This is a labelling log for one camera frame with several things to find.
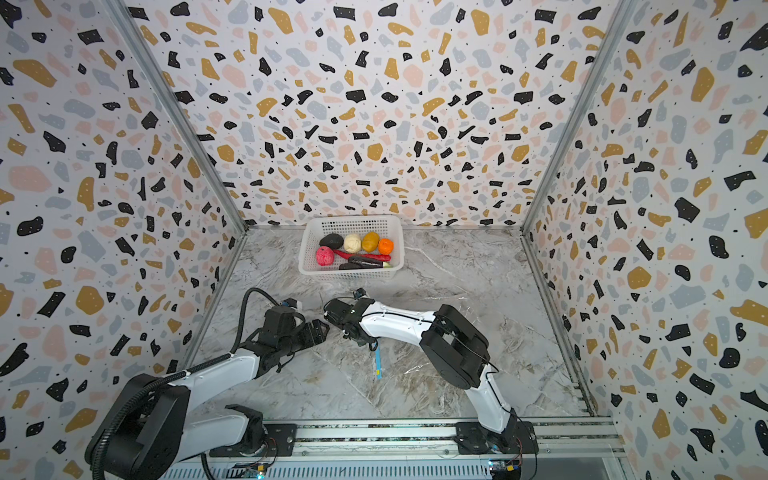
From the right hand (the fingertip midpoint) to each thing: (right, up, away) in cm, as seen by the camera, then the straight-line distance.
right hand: (372, 323), depth 90 cm
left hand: (-15, -1, -1) cm, 16 cm away
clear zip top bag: (+10, -12, -3) cm, 16 cm away
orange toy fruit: (+3, +24, +22) cm, 32 cm away
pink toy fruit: (-18, +20, +16) cm, 32 cm away
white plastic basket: (+2, +32, +30) cm, 44 cm away
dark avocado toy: (-17, +26, +20) cm, 37 cm away
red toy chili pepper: (+2, +20, +20) cm, 28 cm away
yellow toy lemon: (-3, +26, +20) cm, 33 cm away
